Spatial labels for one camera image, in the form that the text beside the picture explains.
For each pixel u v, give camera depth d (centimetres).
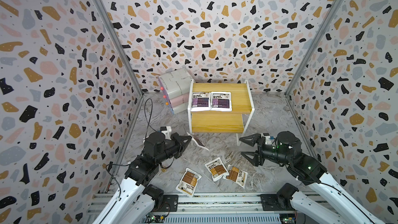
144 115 111
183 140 69
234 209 73
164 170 83
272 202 73
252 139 60
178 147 62
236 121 86
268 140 66
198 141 76
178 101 97
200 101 70
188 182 78
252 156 65
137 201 59
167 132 67
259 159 60
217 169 82
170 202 73
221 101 71
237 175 80
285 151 52
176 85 95
